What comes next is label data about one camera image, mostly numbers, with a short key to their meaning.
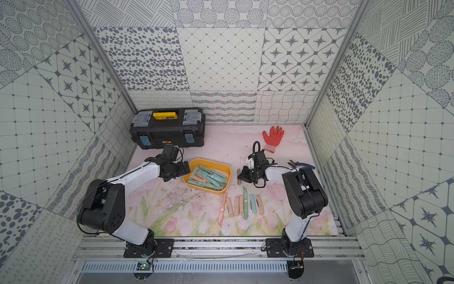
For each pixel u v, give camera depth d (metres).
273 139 1.14
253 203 0.86
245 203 0.86
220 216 0.83
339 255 0.74
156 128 0.96
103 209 0.45
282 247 0.73
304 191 0.49
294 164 1.01
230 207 0.86
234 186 0.93
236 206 0.86
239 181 0.93
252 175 0.83
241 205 0.86
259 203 0.87
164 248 0.73
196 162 0.96
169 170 0.76
